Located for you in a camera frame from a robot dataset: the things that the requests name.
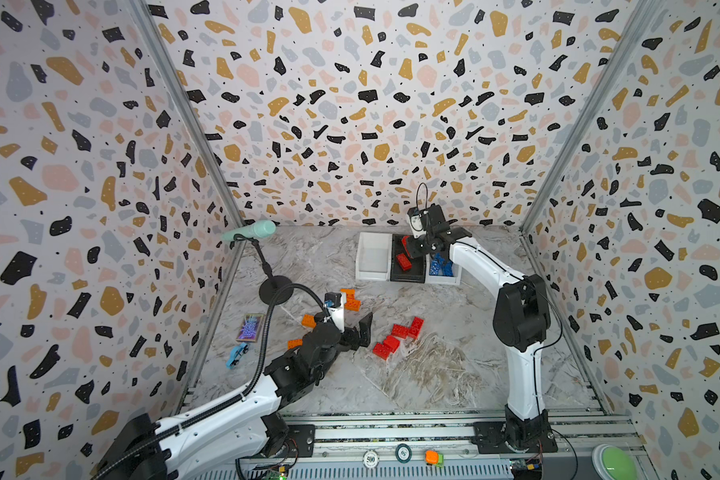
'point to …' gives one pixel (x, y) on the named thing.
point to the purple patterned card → (249, 328)
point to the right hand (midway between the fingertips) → (408, 238)
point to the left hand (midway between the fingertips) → (362, 309)
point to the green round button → (618, 464)
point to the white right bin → (439, 279)
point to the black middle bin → (417, 273)
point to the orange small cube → (431, 457)
